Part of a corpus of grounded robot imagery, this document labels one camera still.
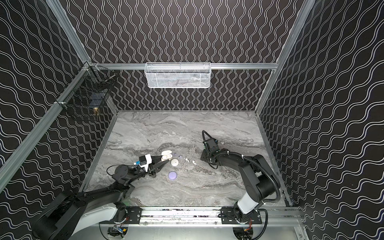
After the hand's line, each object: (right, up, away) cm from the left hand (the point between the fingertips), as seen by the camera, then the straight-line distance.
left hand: (169, 159), depth 69 cm
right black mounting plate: (+28, -29, +4) cm, 41 cm away
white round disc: (0, -7, +21) cm, 22 cm away
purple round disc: (-1, -13, +18) cm, 22 cm away
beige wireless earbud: (+11, -7, +24) cm, 27 cm away
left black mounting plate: (-18, -28, +5) cm, 34 cm away
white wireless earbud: (+7, -6, +25) cm, 26 cm away
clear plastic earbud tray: (+3, -4, +26) cm, 26 cm away
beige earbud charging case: (-1, +2, +1) cm, 2 cm away
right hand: (+19, -4, +26) cm, 33 cm away
